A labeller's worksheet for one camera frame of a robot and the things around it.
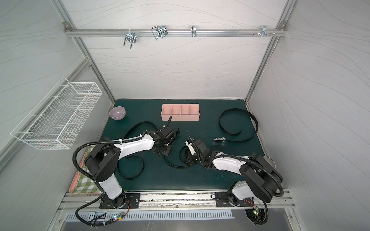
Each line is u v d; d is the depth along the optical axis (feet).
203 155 2.21
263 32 2.52
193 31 2.57
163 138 2.34
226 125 3.41
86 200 2.46
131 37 2.62
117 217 2.25
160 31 2.52
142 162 2.76
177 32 2.57
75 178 2.63
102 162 1.52
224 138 3.06
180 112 3.77
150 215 2.31
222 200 2.40
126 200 2.39
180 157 2.90
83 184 2.57
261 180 1.42
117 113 3.53
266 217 2.26
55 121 2.22
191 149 2.56
